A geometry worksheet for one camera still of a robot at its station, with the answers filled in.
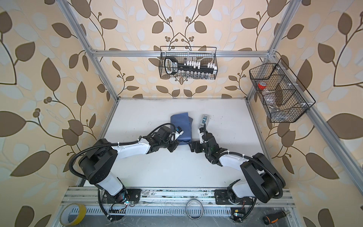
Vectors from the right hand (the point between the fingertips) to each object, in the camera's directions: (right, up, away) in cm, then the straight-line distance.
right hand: (194, 143), depth 91 cm
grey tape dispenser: (+8, +15, +11) cm, 20 cm away
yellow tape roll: (-64, -30, -24) cm, 75 cm away
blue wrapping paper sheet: (-8, +14, +6) cm, 17 cm away
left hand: (-12, +2, -1) cm, 12 cm away
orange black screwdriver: (+36, -30, -25) cm, 53 cm away
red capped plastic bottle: (+38, +36, -10) cm, 53 cm away
